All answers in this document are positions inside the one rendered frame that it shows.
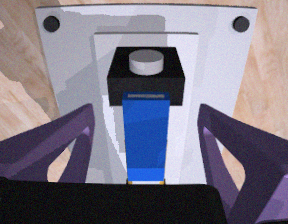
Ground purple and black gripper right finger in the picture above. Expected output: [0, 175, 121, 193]
[197, 104, 288, 224]

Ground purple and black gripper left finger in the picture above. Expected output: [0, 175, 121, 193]
[0, 103, 95, 183]

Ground white flat mounting plate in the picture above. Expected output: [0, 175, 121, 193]
[35, 3, 258, 184]

